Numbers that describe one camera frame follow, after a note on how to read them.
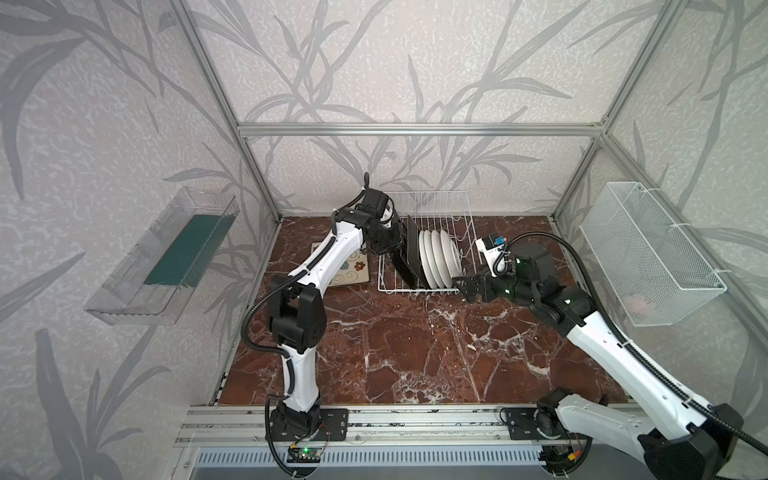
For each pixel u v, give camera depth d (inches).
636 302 28.5
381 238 29.9
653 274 23.9
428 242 35.2
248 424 29.6
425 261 34.1
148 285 24.9
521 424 29.0
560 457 29.8
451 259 35.7
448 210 47.9
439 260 34.5
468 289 25.6
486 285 24.7
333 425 29.1
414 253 34.1
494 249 24.8
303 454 27.9
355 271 40.5
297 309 19.9
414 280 34.8
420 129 39.3
